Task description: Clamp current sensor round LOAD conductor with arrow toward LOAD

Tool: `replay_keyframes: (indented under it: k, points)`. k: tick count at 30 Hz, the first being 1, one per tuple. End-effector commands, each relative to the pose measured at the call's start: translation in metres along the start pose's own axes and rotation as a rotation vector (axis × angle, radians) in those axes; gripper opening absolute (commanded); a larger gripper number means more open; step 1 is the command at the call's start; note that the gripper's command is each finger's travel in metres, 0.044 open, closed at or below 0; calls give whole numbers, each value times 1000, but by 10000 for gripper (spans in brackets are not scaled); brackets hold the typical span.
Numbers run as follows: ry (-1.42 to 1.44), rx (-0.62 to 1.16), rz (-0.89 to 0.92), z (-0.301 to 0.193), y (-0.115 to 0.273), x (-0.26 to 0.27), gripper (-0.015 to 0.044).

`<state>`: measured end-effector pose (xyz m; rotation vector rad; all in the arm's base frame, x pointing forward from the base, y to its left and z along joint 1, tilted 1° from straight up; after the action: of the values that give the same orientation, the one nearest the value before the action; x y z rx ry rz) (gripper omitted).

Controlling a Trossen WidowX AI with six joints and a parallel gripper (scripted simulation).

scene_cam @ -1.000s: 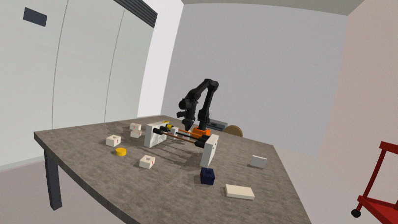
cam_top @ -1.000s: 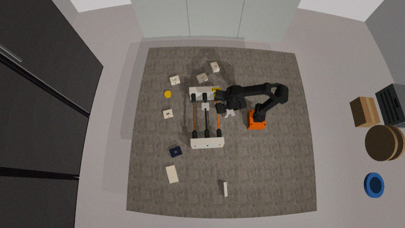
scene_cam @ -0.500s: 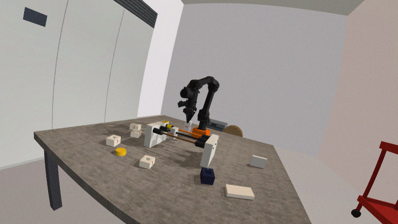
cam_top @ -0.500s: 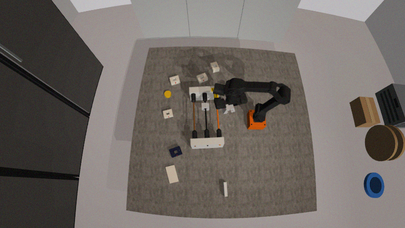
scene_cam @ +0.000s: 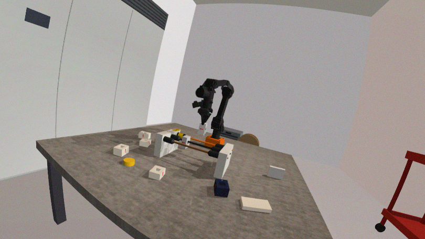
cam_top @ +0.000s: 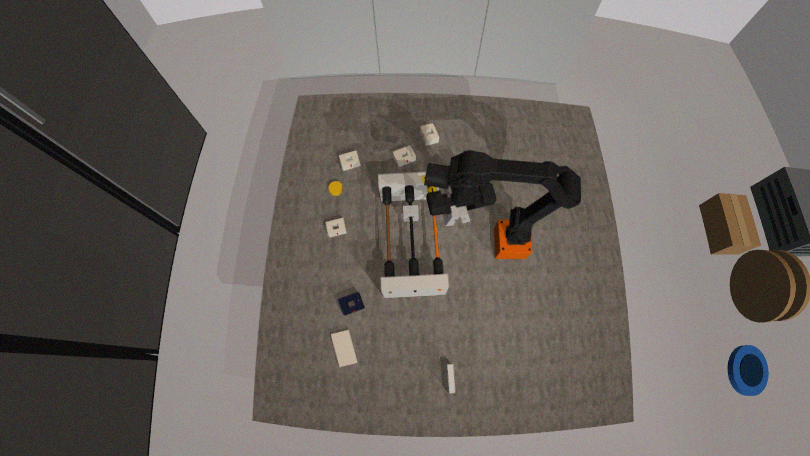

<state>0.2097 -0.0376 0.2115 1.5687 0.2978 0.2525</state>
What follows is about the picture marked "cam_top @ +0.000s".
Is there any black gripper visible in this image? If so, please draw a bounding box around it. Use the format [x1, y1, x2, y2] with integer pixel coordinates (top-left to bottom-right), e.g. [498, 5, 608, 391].
[426, 182, 496, 216]

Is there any white square block with dark centre hole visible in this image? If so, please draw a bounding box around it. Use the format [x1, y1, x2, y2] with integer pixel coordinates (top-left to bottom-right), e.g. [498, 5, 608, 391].
[420, 123, 439, 145]

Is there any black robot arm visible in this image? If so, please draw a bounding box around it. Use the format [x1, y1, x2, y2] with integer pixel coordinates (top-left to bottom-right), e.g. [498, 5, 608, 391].
[424, 150, 581, 245]

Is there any white square block with red mark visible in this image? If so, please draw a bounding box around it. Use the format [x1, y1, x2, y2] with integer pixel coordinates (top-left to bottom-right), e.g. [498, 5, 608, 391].
[339, 150, 361, 171]

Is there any yellow short cylinder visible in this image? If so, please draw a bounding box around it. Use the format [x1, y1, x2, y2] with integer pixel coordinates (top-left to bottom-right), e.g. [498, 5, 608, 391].
[329, 181, 343, 196]

